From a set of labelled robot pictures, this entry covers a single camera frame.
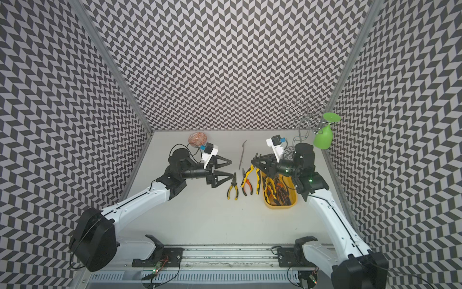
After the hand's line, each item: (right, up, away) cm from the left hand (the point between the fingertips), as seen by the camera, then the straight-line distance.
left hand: (231, 171), depth 69 cm
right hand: (+9, +2, -1) cm, 9 cm away
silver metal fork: (+5, +5, +37) cm, 38 cm away
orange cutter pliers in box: (+24, -15, +16) cm, 32 cm away
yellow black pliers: (0, -10, +24) cm, 26 cm away
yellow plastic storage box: (+29, -10, +24) cm, 39 cm away
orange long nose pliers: (+5, -12, +24) cm, 27 cm away
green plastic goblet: (+43, +14, +15) cm, 47 cm away
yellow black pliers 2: (+8, +1, -1) cm, 8 cm away
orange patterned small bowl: (-23, +14, +42) cm, 50 cm away
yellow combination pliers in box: (+19, -10, +23) cm, 31 cm away
